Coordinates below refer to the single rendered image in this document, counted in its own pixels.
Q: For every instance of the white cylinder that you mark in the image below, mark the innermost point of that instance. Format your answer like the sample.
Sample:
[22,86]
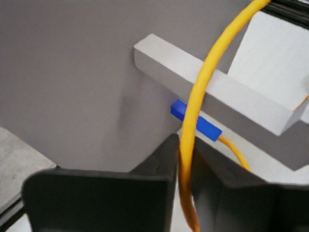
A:
[305,83]

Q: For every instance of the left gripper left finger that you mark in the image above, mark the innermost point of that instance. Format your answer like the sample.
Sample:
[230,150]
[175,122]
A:
[105,201]

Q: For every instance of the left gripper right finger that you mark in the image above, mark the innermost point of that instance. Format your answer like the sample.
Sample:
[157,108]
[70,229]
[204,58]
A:
[226,198]

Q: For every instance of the yellow cable with blue plug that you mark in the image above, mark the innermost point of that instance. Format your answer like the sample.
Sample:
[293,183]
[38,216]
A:
[192,122]

